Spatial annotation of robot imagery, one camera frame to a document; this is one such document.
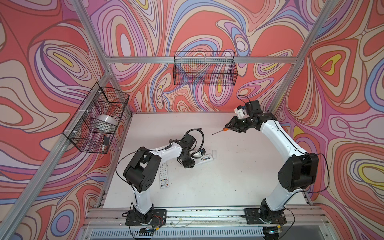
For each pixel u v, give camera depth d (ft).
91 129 2.41
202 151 2.74
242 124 2.38
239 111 2.59
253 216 2.37
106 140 2.41
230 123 2.63
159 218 2.37
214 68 3.17
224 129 2.77
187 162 2.69
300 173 1.53
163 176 2.83
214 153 3.17
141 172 1.58
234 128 2.45
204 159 3.05
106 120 2.37
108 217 2.48
